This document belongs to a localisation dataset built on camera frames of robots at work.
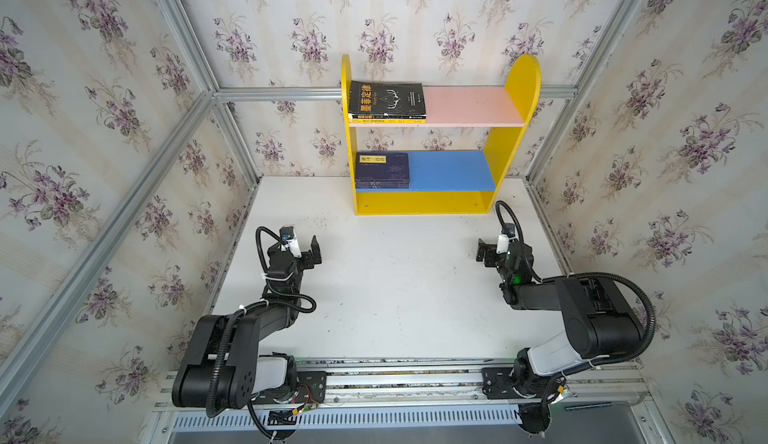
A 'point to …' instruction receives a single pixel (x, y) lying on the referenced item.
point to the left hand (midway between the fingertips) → (297, 236)
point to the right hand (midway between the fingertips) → (494, 242)
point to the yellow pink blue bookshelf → (452, 182)
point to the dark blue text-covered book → (382, 166)
